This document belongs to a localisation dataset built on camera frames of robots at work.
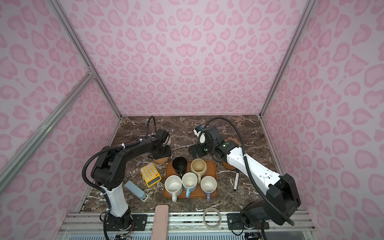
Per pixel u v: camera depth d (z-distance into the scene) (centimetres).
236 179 86
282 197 40
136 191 79
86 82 85
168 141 82
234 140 103
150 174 88
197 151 70
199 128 71
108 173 50
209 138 62
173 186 84
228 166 92
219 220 75
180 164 88
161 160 95
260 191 40
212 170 91
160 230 69
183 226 72
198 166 90
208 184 84
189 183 85
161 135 79
